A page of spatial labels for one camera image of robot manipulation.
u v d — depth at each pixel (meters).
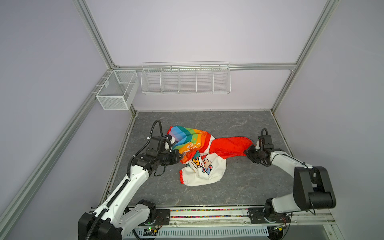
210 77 1.04
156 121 0.62
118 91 0.99
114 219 0.40
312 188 0.44
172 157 0.68
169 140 0.65
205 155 0.93
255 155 0.82
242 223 0.73
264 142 0.74
